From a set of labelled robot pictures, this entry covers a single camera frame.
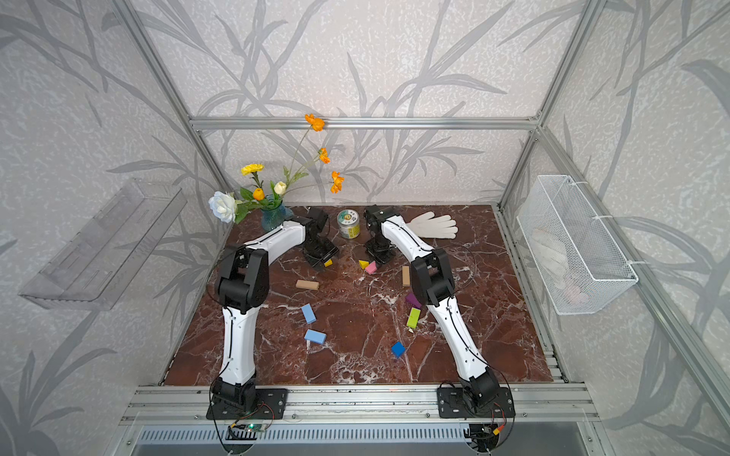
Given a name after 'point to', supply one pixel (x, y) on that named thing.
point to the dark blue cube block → (397, 349)
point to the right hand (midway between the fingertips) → (368, 260)
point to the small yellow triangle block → (363, 263)
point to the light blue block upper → (308, 313)
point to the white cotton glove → (429, 226)
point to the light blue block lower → (316, 336)
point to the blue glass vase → (273, 218)
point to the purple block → (413, 299)
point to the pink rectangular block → (372, 269)
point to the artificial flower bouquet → (254, 195)
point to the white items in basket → (554, 257)
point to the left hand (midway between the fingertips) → (335, 258)
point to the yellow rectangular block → (329, 263)
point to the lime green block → (413, 317)
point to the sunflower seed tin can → (349, 221)
